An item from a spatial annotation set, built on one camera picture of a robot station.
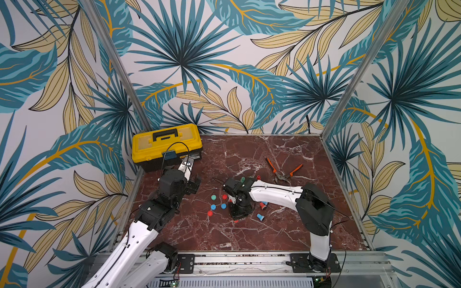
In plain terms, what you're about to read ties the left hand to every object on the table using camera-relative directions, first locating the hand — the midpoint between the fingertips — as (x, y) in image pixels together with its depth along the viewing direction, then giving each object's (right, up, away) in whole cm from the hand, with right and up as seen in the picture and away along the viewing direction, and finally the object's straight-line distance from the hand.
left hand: (183, 173), depth 73 cm
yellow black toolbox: (-20, +9, +18) cm, 28 cm away
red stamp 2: (+35, -18, +15) cm, 42 cm away
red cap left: (+9, -21, +15) cm, 27 cm away
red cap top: (+16, -14, +20) cm, 29 cm away
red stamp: (+34, -5, +25) cm, 43 cm away
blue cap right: (+15, -17, +15) cm, 27 cm away
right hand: (+20, -22, +11) cm, 32 cm away
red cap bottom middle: (+21, -24, +11) cm, 34 cm away
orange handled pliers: (+46, -5, +28) cm, 54 cm away
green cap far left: (+10, -15, +20) cm, 27 cm away
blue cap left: (+10, -18, +16) cm, 26 cm away
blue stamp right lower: (+33, -22, +12) cm, 41 cm away
